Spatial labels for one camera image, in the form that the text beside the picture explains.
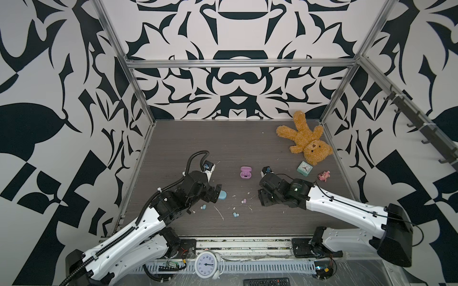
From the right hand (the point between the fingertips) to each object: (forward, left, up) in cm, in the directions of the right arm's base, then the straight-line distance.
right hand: (261, 193), depth 79 cm
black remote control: (-30, 0, -8) cm, 31 cm away
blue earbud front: (-6, +12, -9) cm, 16 cm away
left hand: (+4, +22, +8) cm, 24 cm away
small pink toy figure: (+12, -34, -8) cm, 37 cm away
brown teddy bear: (+24, -32, -2) cm, 40 cm away
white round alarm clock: (-25, +22, -6) cm, 34 cm away
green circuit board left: (-25, +37, -10) cm, 46 cm away
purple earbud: (0, +7, -9) cm, 11 cm away
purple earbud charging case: (+16, +6, -9) cm, 19 cm away
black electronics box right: (-27, -23, -11) cm, 37 cm away
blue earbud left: (-3, +26, -9) cm, 28 cm away
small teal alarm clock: (+17, -26, -8) cm, 32 cm away
